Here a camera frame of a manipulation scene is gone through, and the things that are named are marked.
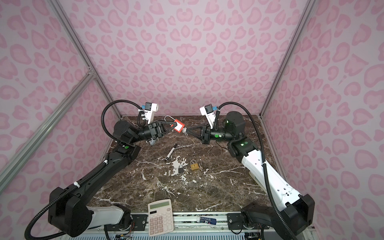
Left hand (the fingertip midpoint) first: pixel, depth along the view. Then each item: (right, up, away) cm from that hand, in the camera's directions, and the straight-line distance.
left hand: (175, 124), depth 59 cm
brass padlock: (+7, -25, +32) cm, 41 cm away
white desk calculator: (-10, -46, +14) cm, 49 cm away
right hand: (+6, -3, +1) cm, 6 cm away
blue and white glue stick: (+15, -46, +13) cm, 50 cm away
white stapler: (-21, -11, +42) cm, 48 cm away
